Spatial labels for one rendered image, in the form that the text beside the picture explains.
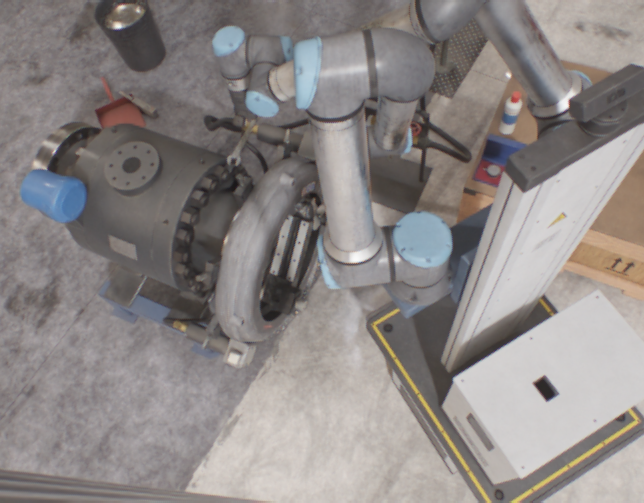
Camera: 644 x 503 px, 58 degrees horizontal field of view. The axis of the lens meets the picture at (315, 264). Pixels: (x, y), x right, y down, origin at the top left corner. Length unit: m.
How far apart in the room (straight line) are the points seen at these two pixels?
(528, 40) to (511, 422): 1.06
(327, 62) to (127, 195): 1.38
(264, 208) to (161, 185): 0.46
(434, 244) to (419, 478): 1.42
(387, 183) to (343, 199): 1.85
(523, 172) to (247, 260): 1.13
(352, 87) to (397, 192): 2.06
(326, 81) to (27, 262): 2.67
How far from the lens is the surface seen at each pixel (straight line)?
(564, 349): 1.97
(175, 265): 2.28
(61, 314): 3.27
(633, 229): 2.64
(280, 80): 1.53
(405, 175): 3.13
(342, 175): 1.21
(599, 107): 1.08
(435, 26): 1.31
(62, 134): 2.67
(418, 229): 1.49
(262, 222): 1.97
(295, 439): 2.72
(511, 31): 1.52
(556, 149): 1.11
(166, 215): 2.20
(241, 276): 1.98
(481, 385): 1.89
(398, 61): 1.06
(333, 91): 1.05
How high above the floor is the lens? 2.67
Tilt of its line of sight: 66 degrees down
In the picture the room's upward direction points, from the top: 16 degrees counter-clockwise
